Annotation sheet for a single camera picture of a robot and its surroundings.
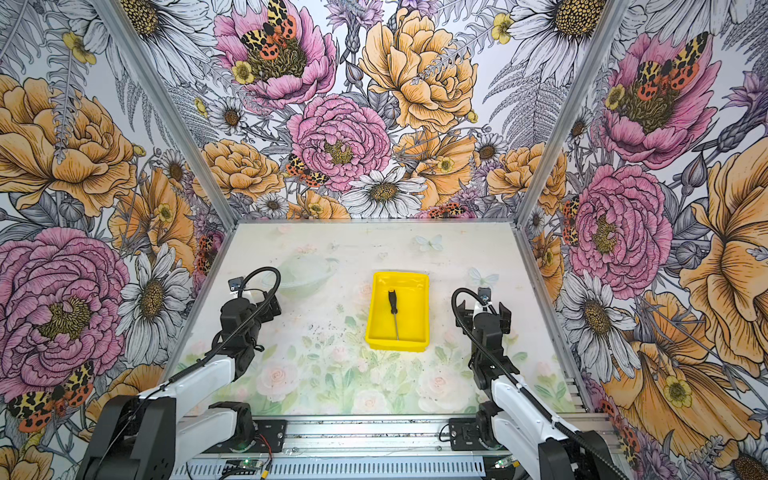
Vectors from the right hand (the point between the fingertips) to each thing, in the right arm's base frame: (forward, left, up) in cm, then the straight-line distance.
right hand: (482, 310), depth 87 cm
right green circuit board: (-35, 0, -10) cm, 36 cm away
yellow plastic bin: (+7, +19, -7) cm, 21 cm away
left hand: (+5, +65, 0) cm, 65 cm away
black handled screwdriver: (+6, +25, -8) cm, 27 cm away
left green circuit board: (-33, +61, -9) cm, 70 cm away
